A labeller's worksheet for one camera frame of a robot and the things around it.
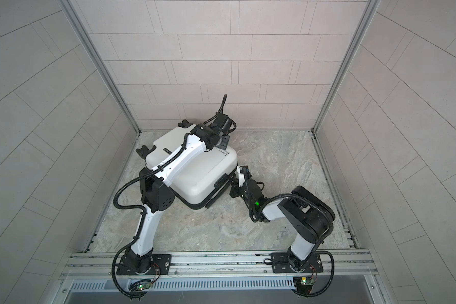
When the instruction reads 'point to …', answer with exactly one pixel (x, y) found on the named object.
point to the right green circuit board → (310, 282)
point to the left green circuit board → (143, 285)
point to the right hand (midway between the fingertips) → (229, 180)
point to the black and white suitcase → (194, 185)
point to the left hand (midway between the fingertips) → (223, 138)
